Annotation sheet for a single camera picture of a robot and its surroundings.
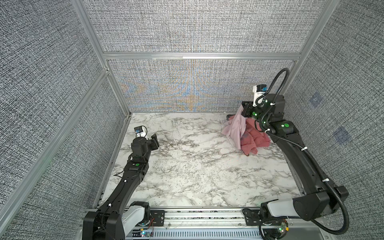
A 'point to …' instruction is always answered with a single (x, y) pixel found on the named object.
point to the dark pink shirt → (252, 137)
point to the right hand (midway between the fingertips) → (242, 100)
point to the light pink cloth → (236, 126)
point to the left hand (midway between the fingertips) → (151, 135)
